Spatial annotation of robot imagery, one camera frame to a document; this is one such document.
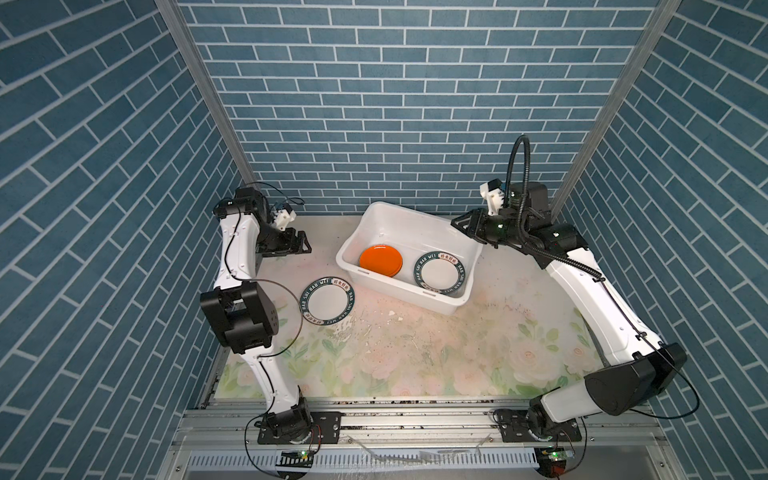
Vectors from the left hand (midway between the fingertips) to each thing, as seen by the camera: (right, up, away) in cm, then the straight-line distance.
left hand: (297, 247), depth 86 cm
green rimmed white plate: (+44, -9, +17) cm, 48 cm away
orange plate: (+25, -4, +16) cm, 30 cm away
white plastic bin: (+35, +5, +22) cm, 42 cm away
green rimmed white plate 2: (+6, -18, +11) cm, 22 cm away
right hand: (+42, +7, -14) cm, 45 cm away
